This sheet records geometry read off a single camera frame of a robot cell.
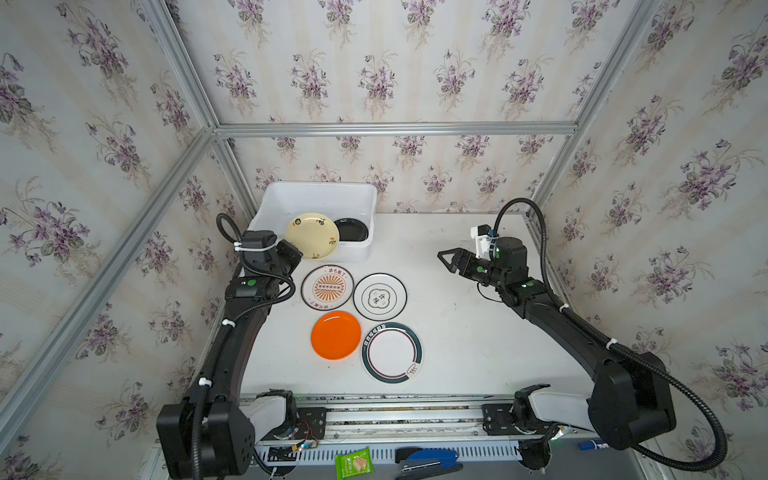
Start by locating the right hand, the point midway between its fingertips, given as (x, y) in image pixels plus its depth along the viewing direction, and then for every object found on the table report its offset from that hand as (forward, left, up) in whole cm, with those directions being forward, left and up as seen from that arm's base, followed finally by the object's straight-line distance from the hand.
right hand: (443, 258), depth 80 cm
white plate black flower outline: (0, +18, -20) cm, 27 cm away
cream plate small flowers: (+10, +36, 0) cm, 38 cm away
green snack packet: (-43, +24, -21) cm, 54 cm away
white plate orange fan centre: (+4, +35, -20) cm, 41 cm away
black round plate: (+29, +29, -19) cm, 45 cm away
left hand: (+3, +40, +4) cm, 40 cm away
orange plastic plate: (-12, +31, -20) cm, 39 cm away
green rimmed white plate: (-18, +14, -21) cm, 31 cm away
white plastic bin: (+39, +58, -12) cm, 71 cm away
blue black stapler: (-43, +9, -19) cm, 48 cm away
